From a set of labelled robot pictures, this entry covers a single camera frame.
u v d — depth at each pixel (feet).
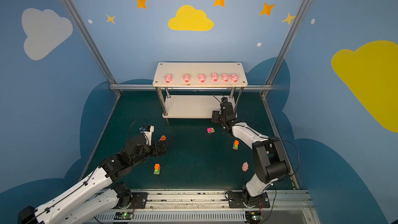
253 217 2.35
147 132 2.21
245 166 2.76
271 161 1.51
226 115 2.36
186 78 2.56
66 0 2.42
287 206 2.42
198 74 2.66
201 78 2.57
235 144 2.98
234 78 2.57
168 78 2.56
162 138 3.12
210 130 3.23
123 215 2.32
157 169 2.69
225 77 2.57
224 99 2.74
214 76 2.57
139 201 2.45
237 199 2.46
